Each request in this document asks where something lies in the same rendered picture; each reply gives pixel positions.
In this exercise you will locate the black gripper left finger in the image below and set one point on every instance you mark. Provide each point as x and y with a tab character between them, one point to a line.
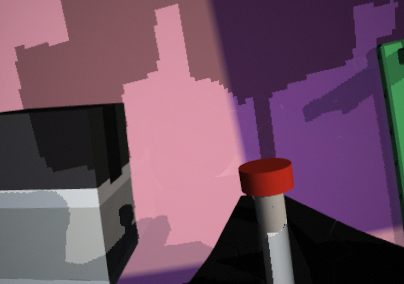
237	257

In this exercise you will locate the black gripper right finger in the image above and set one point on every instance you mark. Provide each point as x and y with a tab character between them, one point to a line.
327	251

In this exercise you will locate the grey pin with red cap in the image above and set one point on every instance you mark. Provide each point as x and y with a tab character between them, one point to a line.
266	180

